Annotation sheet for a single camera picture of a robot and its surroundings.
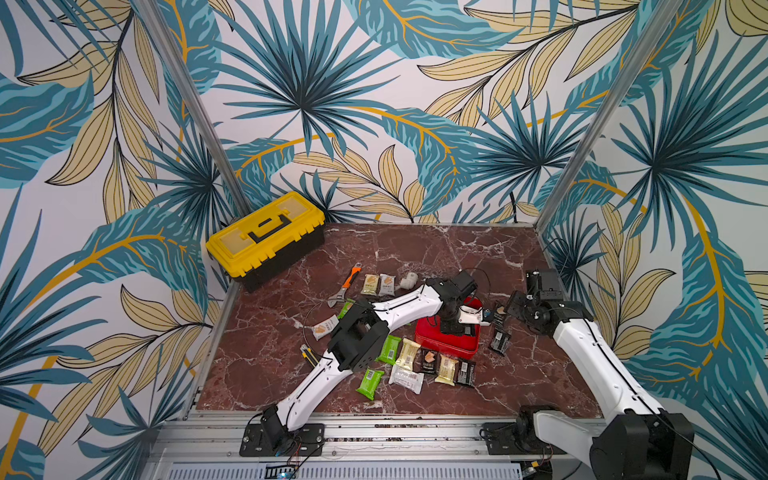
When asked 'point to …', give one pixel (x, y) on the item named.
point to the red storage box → (428, 333)
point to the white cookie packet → (411, 381)
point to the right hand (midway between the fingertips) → (520, 306)
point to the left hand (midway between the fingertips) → (455, 324)
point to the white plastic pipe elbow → (410, 281)
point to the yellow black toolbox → (255, 247)
